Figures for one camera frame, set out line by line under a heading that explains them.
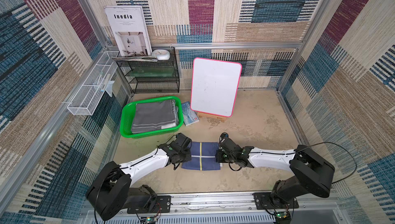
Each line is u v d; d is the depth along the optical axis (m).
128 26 0.78
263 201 0.73
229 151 0.68
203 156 0.87
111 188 0.41
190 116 1.05
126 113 1.02
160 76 0.94
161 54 0.89
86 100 0.71
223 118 0.99
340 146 0.46
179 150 0.67
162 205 0.73
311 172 0.44
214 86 0.94
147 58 0.81
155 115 0.99
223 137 0.79
